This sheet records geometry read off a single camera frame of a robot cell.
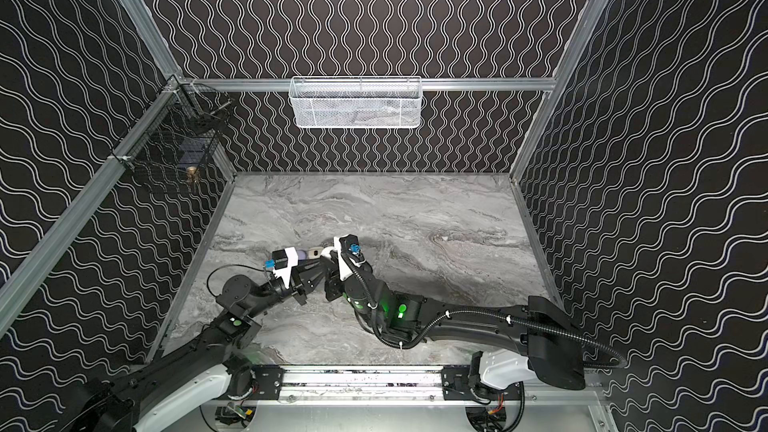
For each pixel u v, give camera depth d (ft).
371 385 2.49
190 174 2.72
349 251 1.87
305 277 2.20
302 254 2.03
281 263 1.98
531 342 1.35
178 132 3.11
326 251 2.29
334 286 1.97
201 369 1.80
